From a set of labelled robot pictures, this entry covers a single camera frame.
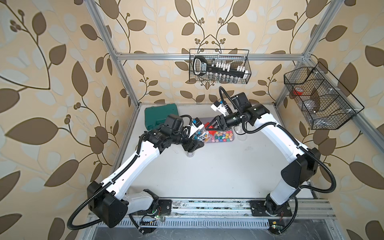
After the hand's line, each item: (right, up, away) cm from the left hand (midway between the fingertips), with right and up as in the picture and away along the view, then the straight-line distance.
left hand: (196, 136), depth 72 cm
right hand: (+6, +4, -1) cm, 7 cm away
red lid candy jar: (+3, +1, -2) cm, 4 cm away
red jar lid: (+7, +3, -4) cm, 9 cm away
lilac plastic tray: (+9, -7, +26) cm, 29 cm away
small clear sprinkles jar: (-4, -13, +18) cm, 23 cm away
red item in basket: (+56, +23, +10) cm, 62 cm away
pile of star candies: (+17, -3, +27) cm, 33 cm away
